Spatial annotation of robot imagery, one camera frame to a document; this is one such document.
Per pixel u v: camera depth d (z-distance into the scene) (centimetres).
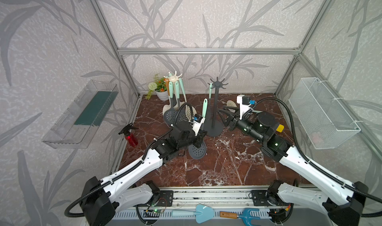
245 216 68
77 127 63
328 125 62
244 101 54
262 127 48
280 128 101
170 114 91
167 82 72
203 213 70
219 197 75
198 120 63
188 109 91
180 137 55
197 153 74
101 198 38
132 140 90
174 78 73
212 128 100
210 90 72
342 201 39
